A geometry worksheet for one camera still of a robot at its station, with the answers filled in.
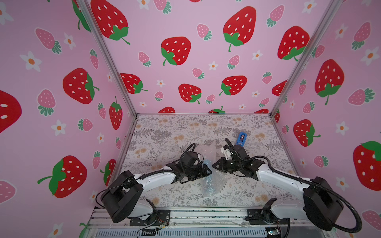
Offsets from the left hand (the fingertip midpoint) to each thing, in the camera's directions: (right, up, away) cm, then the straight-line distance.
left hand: (209, 174), depth 82 cm
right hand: (0, +4, -2) cm, 5 cm away
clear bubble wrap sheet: (0, +11, +11) cm, 16 cm away
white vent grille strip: (+13, -25, -12) cm, 30 cm away
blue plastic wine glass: (0, -2, -4) cm, 4 cm away
